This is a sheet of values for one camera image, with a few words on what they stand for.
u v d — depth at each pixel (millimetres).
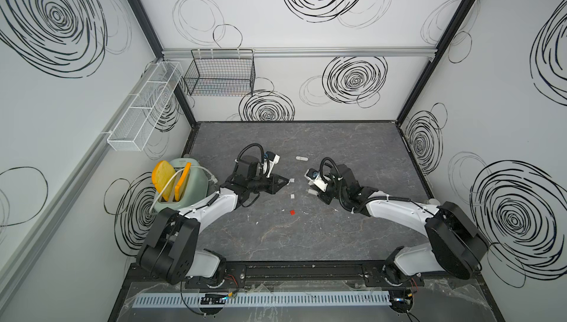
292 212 888
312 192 905
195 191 783
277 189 786
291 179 972
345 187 665
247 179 680
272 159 775
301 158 1053
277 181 780
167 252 419
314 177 739
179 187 706
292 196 934
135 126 726
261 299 771
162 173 754
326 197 774
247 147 679
